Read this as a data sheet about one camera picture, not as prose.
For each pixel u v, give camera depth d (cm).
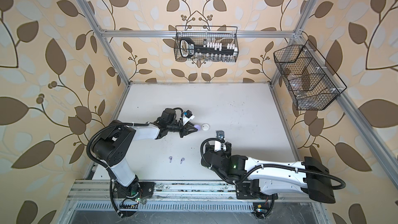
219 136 65
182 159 84
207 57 88
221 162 56
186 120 80
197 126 87
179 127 80
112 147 48
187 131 82
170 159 84
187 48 83
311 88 74
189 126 85
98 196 73
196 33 91
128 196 72
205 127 96
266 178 48
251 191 65
